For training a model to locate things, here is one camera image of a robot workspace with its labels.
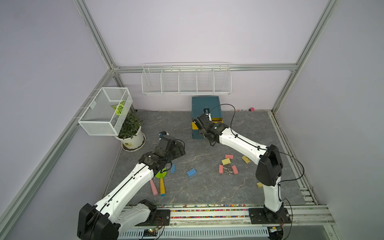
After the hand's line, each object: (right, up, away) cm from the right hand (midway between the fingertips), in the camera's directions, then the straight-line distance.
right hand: (205, 125), depth 88 cm
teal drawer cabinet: (-4, +14, +8) cm, 17 cm away
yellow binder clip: (+13, -22, +4) cm, 26 cm away
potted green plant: (-44, -6, 0) cm, 44 cm away
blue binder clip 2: (-8, -28, -1) cm, 29 cm away
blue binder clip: (-19, -26, +1) cm, 33 cm away
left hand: (-15, -13, -9) cm, 22 cm away
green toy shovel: (-26, -29, -1) cm, 39 cm away
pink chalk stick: (-29, -35, -7) cm, 45 cm away
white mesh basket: (-56, +7, -5) cm, 56 cm away
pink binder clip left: (+10, -26, +1) cm, 28 cm away
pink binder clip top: (+16, -20, +5) cm, 26 cm away
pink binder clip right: (+18, -27, +1) cm, 32 cm away
